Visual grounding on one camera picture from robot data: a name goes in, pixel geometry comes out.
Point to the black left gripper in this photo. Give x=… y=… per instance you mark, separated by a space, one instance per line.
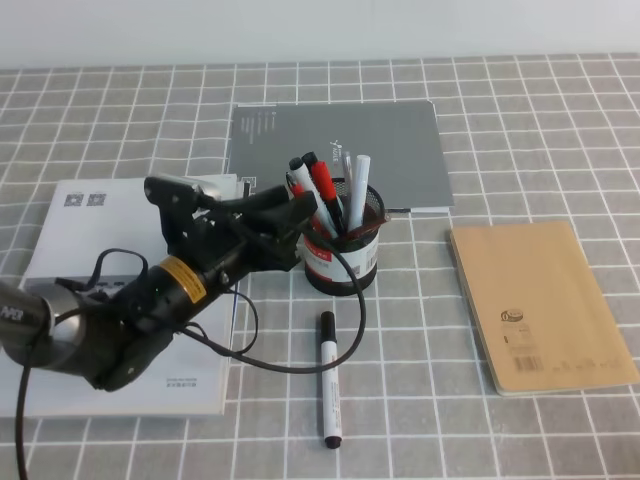
x=261 y=238

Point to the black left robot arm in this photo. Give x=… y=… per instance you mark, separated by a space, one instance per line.
x=110 y=340

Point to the red pen left in holder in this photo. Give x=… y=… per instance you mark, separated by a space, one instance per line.
x=294 y=187

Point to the white capped pen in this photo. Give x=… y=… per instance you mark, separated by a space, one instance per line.
x=359 y=187

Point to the clear slim pen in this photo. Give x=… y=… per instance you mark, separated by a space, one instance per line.
x=347 y=170

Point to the black capped white marker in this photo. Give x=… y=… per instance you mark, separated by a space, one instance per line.
x=302 y=177

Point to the red capped marker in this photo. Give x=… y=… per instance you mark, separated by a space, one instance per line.
x=324 y=183

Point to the black marker behind red one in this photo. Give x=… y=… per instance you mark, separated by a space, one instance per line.
x=309 y=159

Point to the grey hardcover book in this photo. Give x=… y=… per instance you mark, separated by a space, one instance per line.
x=401 y=138

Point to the black white marker on table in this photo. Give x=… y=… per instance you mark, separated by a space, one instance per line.
x=332 y=425

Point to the white book with grey band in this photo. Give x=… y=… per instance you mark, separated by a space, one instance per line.
x=85 y=218

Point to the grey checked tablecloth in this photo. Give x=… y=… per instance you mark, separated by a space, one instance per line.
x=525 y=139

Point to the tan kraft notebook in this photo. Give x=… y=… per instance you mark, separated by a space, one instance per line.
x=542 y=319

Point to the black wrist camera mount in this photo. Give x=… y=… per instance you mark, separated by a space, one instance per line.
x=177 y=199

